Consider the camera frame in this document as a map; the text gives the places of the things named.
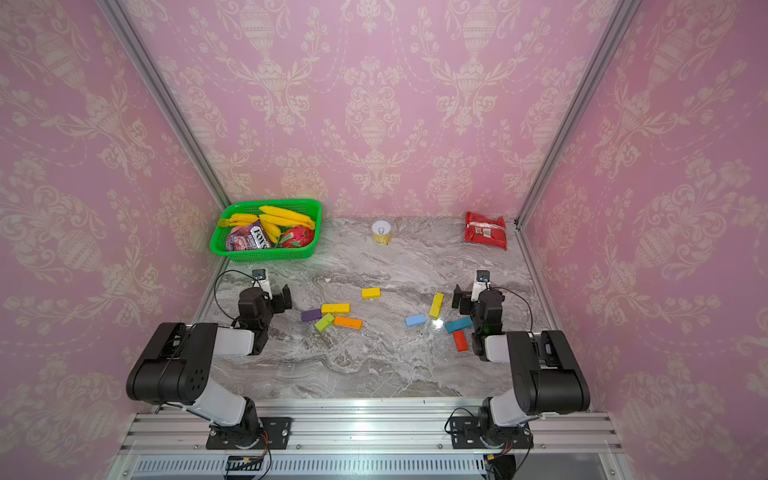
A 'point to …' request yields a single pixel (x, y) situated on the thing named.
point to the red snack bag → (489, 231)
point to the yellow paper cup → (381, 232)
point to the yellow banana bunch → (270, 219)
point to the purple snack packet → (248, 238)
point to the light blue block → (415, 320)
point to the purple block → (310, 315)
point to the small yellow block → (370, 293)
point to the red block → (460, 339)
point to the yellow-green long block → (435, 308)
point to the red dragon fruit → (298, 236)
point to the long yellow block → (336, 308)
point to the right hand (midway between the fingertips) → (467, 285)
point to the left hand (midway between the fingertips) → (273, 287)
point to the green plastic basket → (311, 208)
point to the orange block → (348, 322)
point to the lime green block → (325, 322)
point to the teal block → (459, 324)
